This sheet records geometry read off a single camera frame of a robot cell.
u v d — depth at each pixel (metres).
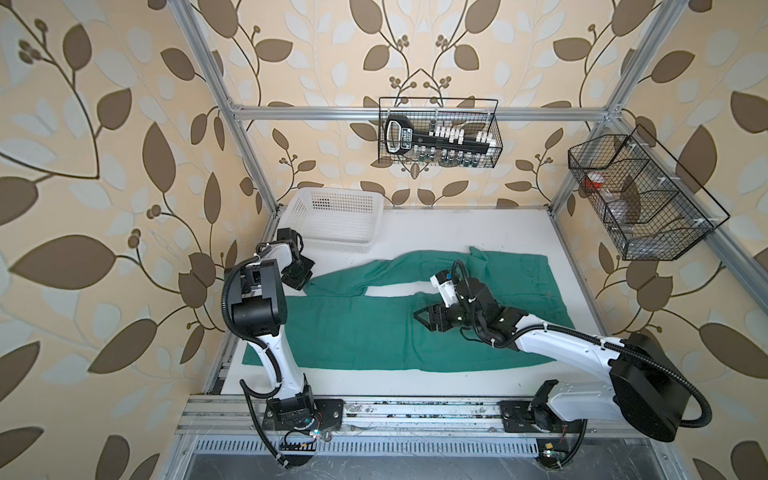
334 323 0.91
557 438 0.72
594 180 0.84
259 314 0.53
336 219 1.19
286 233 0.84
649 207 0.74
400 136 0.85
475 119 0.91
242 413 0.76
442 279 0.74
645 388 0.41
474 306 0.63
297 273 0.87
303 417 0.69
